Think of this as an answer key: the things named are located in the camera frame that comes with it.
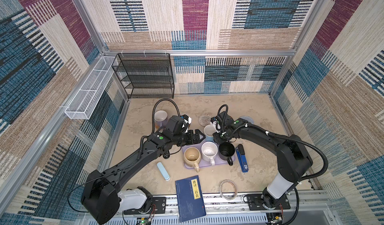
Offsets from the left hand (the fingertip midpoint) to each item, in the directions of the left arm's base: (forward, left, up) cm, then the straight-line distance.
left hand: (200, 136), depth 76 cm
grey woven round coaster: (+23, -34, -18) cm, 45 cm away
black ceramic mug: (-2, -15, -13) cm, 20 cm away
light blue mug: (+9, -5, -10) cm, 14 cm away
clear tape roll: (-21, -10, -17) cm, 29 cm away
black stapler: (-2, +20, -19) cm, 28 cm away
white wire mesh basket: (+24, +70, -2) cm, 74 cm away
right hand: (+4, -11, -13) cm, 17 cm away
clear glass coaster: (+23, -4, -18) cm, 30 cm away
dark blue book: (-26, +5, -18) cm, 32 cm away
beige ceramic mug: (-3, +4, -18) cm, 19 cm away
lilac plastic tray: (-7, -2, -17) cm, 19 cm away
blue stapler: (-5, -24, -16) cm, 29 cm away
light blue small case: (-12, +20, -17) cm, 28 cm away
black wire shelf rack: (+51, +37, 0) cm, 63 cm away
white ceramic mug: (0, -6, -17) cm, 18 cm away
